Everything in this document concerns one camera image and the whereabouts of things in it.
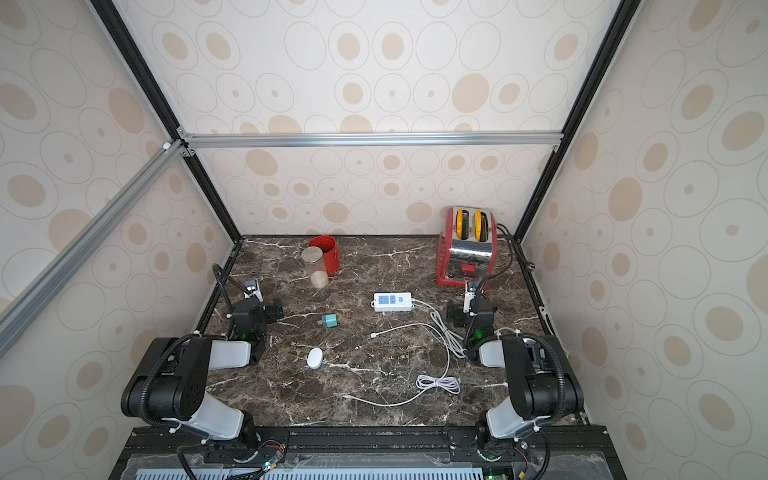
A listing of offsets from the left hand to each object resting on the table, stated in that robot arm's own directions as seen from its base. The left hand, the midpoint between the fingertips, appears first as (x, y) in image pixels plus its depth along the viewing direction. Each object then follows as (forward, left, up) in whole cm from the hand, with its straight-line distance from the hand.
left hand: (264, 293), depth 93 cm
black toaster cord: (+26, -86, -8) cm, 91 cm away
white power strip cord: (-11, -57, -6) cm, 59 cm away
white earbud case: (-18, -17, -8) cm, 26 cm away
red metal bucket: (+16, -19, +1) cm, 25 cm away
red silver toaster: (+12, -63, +10) cm, 65 cm away
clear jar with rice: (+10, -14, +1) cm, 18 cm away
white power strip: (+1, -40, -5) cm, 41 cm away
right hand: (0, -67, -2) cm, 67 cm away
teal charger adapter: (-7, -20, -5) cm, 22 cm away
